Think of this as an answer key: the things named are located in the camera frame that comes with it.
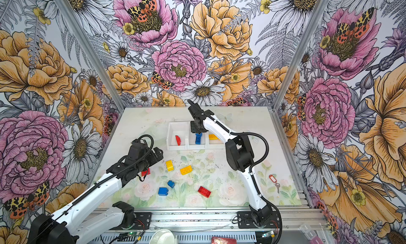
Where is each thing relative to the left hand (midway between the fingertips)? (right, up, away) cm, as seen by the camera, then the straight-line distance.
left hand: (156, 160), depth 84 cm
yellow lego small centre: (+6, -5, +7) cm, 10 cm away
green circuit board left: (-7, -30, -13) cm, 33 cm away
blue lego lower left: (+4, -15, -2) cm, 16 cm away
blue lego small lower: (+8, -13, 0) cm, 15 cm away
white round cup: (+8, -30, -14) cm, 34 cm away
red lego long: (+25, -15, -2) cm, 29 cm away
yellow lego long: (+31, +10, +18) cm, 37 cm away
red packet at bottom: (+33, -29, -18) cm, 48 cm away
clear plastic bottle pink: (+71, -29, -15) cm, 78 cm away
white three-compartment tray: (+9, +10, +19) cm, 23 cm away
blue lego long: (+21, +9, +18) cm, 29 cm away
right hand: (+21, +13, +14) cm, 28 cm away
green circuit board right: (+55, -30, -13) cm, 64 cm away
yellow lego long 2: (+15, -7, +6) cm, 18 cm away
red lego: (+8, +8, +18) cm, 22 cm away
